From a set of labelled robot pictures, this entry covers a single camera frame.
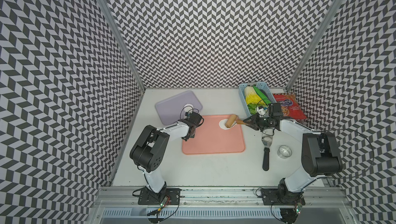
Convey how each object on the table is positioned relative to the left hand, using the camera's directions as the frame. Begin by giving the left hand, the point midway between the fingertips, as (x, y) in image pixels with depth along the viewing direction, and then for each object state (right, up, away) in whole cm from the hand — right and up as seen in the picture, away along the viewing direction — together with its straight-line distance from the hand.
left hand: (183, 133), depth 95 cm
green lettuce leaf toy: (+45, +15, +5) cm, 47 cm away
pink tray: (+17, -3, -3) cm, 17 cm away
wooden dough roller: (+31, +8, +3) cm, 33 cm away
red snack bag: (+71, +17, +7) cm, 73 cm away
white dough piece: (+25, +5, +4) cm, 26 cm away
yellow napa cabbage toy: (+46, +23, +8) cm, 51 cm away
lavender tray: (-11, +13, +17) cm, 24 cm away
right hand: (+37, +6, -5) cm, 38 cm away
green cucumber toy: (+54, +24, +13) cm, 61 cm away
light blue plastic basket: (+57, +31, +18) cm, 67 cm away
